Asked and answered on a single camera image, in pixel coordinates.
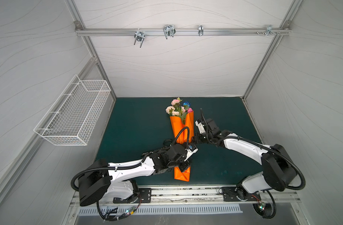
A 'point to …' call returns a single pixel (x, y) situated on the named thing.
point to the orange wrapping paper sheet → (177, 123)
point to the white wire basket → (72, 118)
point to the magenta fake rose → (190, 109)
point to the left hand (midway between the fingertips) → (194, 157)
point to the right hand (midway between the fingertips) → (195, 134)
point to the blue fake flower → (187, 103)
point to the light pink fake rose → (176, 102)
